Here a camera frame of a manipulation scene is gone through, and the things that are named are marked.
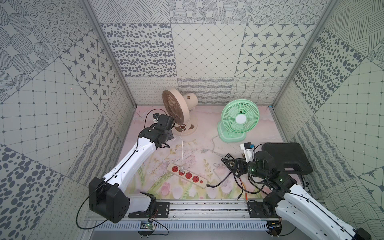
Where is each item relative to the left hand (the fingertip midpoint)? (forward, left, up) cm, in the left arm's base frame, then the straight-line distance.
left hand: (162, 130), depth 81 cm
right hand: (-14, -37, -8) cm, 41 cm away
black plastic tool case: (-6, -75, -17) cm, 77 cm away
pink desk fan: (+10, -9, +9) cm, 16 cm away
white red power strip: (-18, -14, -18) cm, 29 cm away
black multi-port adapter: (-22, -37, -2) cm, 43 cm away
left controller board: (-42, +4, -22) cm, 48 cm away
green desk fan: (+8, -43, +3) cm, 43 cm away
